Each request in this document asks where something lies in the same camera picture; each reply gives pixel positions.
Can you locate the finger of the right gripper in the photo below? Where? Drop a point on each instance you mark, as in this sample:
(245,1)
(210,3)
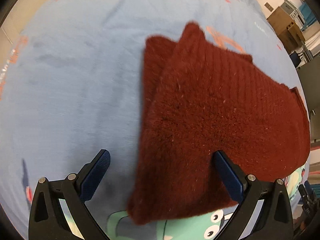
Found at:
(308,197)

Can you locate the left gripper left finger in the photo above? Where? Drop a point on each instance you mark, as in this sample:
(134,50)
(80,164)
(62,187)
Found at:
(47,220)

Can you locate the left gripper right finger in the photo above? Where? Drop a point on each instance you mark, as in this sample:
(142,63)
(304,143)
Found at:
(275,216)

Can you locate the dark red knit sweater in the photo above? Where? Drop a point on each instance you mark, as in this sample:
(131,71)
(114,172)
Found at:
(197,99)

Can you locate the blue dinosaur print bedsheet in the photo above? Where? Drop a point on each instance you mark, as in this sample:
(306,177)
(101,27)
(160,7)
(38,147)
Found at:
(70,86)

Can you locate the grey office chair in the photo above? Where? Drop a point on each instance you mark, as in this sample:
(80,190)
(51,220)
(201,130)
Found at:
(309,75)

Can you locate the brown cardboard box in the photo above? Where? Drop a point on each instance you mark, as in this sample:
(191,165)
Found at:
(286,30)

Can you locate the white storage boxes stack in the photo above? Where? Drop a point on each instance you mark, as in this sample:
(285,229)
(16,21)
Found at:
(294,13)

